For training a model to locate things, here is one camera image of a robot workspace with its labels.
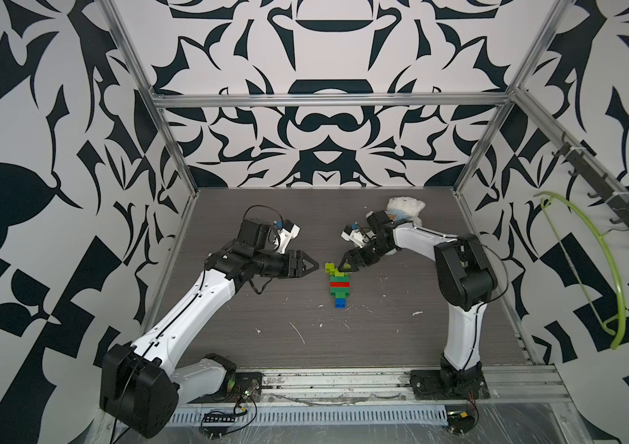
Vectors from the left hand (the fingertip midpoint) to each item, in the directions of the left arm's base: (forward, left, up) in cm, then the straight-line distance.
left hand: (310, 262), depth 75 cm
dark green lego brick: (0, -9, -18) cm, 20 cm away
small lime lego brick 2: (+5, -9, -17) cm, 20 cm away
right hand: (+10, -14, -18) cm, 25 cm away
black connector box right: (-35, -37, -23) cm, 56 cm away
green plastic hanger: (-20, -64, +4) cm, 67 cm away
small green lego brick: (-2, -9, -18) cm, 20 cm away
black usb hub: (-31, +25, -24) cm, 47 cm away
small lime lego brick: (+8, -6, -18) cm, 21 cm away
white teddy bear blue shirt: (+28, -35, -11) cm, 46 cm away
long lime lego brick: (+4, -10, -18) cm, 21 cm away
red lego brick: (+2, -10, -19) cm, 22 cm away
